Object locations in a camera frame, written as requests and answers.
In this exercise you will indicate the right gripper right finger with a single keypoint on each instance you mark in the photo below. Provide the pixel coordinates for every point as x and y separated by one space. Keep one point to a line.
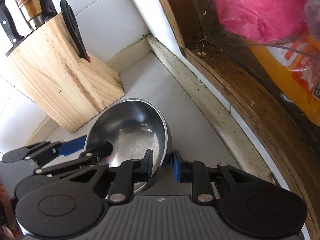
198 174

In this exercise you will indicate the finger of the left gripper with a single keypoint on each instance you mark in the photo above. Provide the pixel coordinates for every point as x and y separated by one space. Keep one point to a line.
87 158
45 151

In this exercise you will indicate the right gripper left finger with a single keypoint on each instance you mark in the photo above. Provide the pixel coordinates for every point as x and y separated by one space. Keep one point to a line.
127 174

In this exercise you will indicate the large steel bowl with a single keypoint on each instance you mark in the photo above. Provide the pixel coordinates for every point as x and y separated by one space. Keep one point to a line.
133 126

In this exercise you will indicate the grey counter mat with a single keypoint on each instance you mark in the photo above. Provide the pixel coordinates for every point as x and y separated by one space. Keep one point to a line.
191 133

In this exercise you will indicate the wooden knife block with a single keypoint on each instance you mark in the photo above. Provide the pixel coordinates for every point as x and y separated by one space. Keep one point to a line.
70 89

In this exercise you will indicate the black scissors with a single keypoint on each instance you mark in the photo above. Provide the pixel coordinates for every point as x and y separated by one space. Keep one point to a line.
73 28

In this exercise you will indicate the orange package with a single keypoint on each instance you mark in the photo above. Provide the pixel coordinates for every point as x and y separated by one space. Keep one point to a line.
294 68

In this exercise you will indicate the pink plastic bag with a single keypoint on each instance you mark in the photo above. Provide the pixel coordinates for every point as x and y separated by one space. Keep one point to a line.
263 21

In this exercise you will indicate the black riveted knife handle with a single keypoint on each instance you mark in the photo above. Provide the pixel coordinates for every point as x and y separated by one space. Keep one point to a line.
8 25

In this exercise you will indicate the wooden handled sharpening steel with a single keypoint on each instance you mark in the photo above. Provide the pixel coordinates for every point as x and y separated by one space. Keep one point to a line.
32 12

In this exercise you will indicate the wooden window frame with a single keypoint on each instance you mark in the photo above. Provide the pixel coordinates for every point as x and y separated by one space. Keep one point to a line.
225 59

